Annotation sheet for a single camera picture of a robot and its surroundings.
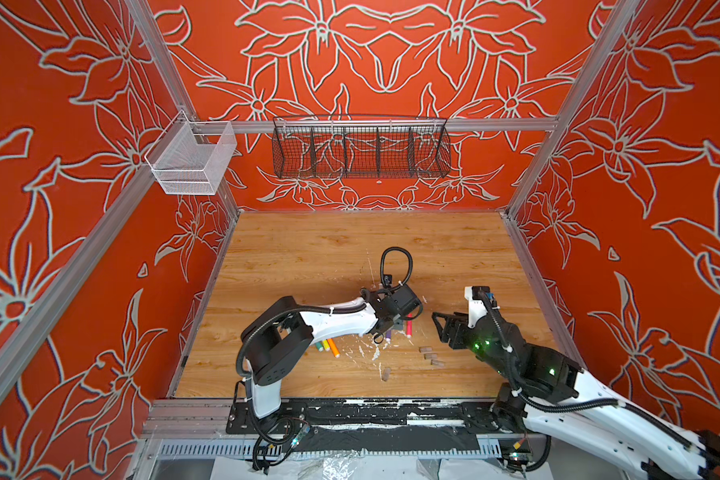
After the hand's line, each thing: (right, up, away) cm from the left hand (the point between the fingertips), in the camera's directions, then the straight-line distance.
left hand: (393, 313), depth 87 cm
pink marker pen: (+5, -4, +1) cm, 6 cm away
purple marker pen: (-2, -7, 0) cm, 7 cm away
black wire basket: (-10, +53, +10) cm, 55 cm away
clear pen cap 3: (+12, -13, -6) cm, 18 cm away
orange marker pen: (-17, -9, -4) cm, 20 cm away
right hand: (+9, +3, -16) cm, 18 cm away
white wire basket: (-64, +48, +6) cm, 81 cm away
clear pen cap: (-3, -15, -8) cm, 17 cm away
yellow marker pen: (-20, -9, -3) cm, 22 cm away
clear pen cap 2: (+9, -10, -4) cm, 13 cm away
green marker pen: (-22, -9, -3) cm, 24 cm away
